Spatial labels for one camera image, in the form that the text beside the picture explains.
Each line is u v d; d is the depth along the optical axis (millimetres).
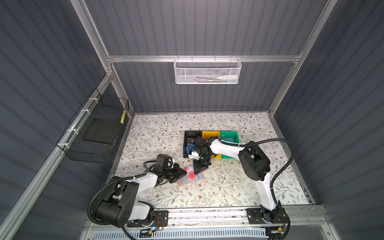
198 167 793
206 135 993
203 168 811
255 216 732
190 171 881
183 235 771
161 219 722
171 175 770
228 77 867
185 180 859
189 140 1024
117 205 428
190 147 987
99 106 818
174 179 797
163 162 722
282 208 763
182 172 871
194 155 871
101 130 712
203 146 767
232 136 1075
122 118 823
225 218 754
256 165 555
